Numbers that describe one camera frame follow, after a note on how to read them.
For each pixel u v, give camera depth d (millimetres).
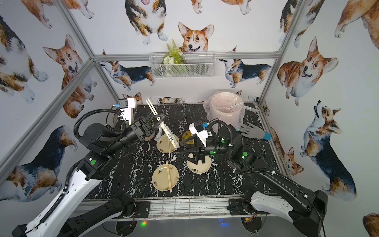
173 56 822
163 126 509
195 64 924
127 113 465
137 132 443
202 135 512
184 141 588
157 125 495
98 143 394
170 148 930
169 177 825
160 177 843
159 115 495
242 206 665
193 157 525
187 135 627
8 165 477
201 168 875
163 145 959
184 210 743
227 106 951
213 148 525
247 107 839
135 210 722
